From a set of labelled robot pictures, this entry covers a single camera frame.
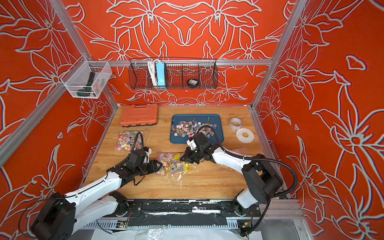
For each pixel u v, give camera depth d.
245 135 1.01
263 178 0.45
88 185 0.50
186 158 0.73
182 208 0.74
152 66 0.88
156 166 0.77
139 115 1.07
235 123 1.07
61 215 0.40
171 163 0.86
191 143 0.81
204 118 1.11
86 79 0.91
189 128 1.03
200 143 0.68
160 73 0.89
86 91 0.79
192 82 0.95
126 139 0.97
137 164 0.66
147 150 0.81
